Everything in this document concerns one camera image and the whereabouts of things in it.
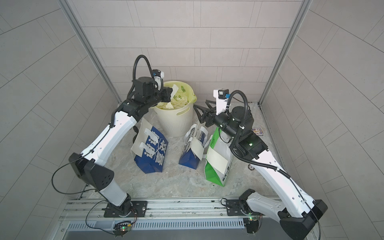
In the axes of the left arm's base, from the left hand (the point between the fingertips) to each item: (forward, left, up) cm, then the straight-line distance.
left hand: (175, 87), depth 74 cm
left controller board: (-56, +23, -37) cm, 71 cm away
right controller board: (-53, -37, -37) cm, 75 cm away
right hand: (-17, -12, +6) cm, 22 cm away
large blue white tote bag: (-23, +13, -21) cm, 34 cm away
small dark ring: (-27, -42, -36) cm, 61 cm away
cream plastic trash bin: (-5, +2, -18) cm, 19 cm away
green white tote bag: (-29, -22, -18) cm, 40 cm away
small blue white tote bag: (-21, -10, -14) cm, 27 cm away
